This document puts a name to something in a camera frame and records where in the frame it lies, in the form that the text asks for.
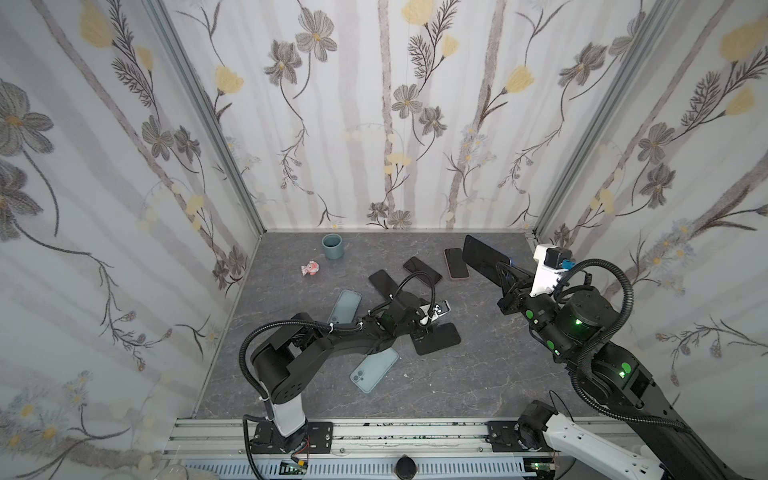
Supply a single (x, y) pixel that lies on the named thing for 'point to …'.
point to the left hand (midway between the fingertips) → (428, 303)
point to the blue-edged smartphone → (381, 280)
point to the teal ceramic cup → (333, 244)
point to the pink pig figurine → (311, 268)
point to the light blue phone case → (372, 368)
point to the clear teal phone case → (345, 307)
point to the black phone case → (438, 337)
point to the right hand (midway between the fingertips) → (504, 263)
